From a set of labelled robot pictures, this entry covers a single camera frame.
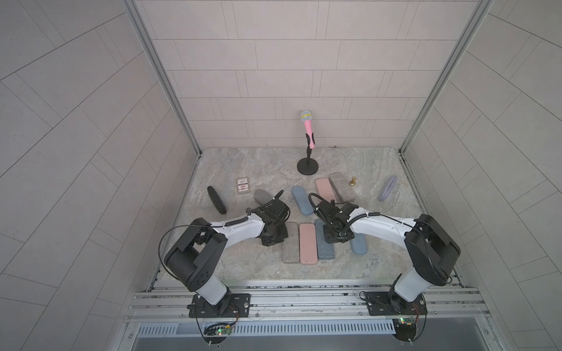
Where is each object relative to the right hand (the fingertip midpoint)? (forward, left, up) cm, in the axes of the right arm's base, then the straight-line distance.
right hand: (330, 239), depth 87 cm
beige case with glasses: (+18, +27, +7) cm, 34 cm away
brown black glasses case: (+17, +46, +8) cm, 50 cm away
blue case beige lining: (-4, -10, +3) cm, 11 cm away
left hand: (+2, +17, 0) cm, 17 cm away
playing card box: (+26, +36, +5) cm, 45 cm away
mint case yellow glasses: (-3, +16, +4) cm, 17 cm away
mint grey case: (+19, -9, +5) cm, 22 cm away
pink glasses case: (-3, +9, +3) cm, 10 cm away
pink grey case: (+23, -1, +3) cm, 23 cm away
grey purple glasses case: (+19, -29, +6) cm, 35 cm away
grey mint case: (-6, +3, +4) cm, 8 cm away
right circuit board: (-30, -19, -1) cm, 36 cm away
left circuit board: (-28, +39, +4) cm, 48 cm away
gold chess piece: (+26, -15, +3) cm, 30 cm away
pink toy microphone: (+43, +6, +29) cm, 52 cm away
